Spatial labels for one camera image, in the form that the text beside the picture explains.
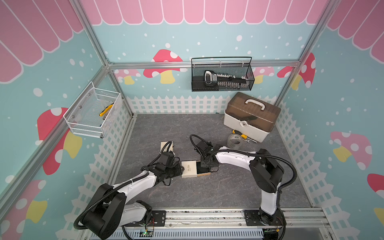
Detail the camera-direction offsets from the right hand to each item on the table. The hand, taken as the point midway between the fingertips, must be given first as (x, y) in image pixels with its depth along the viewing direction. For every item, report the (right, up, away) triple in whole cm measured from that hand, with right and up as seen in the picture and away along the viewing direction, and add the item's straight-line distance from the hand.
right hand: (205, 163), depth 92 cm
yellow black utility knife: (-52, +31, -16) cm, 63 cm away
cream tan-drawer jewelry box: (-8, -2, -4) cm, 9 cm away
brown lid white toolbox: (+29, +28, -1) cm, 40 cm away
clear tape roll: (+21, +13, +11) cm, 27 cm away
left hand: (-14, -4, -5) cm, 15 cm away
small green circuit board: (-29, -30, -20) cm, 46 cm away
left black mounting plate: (-25, -24, -18) cm, 39 cm away
